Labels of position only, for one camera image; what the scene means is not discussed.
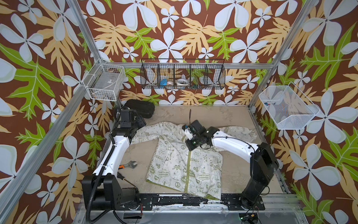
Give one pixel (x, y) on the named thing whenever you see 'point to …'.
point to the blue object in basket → (163, 82)
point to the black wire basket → (182, 73)
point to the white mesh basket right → (288, 108)
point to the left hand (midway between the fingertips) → (140, 118)
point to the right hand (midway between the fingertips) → (186, 143)
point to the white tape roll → (182, 82)
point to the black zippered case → (144, 109)
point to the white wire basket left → (105, 81)
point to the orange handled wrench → (131, 164)
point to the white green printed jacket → (174, 168)
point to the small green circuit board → (251, 216)
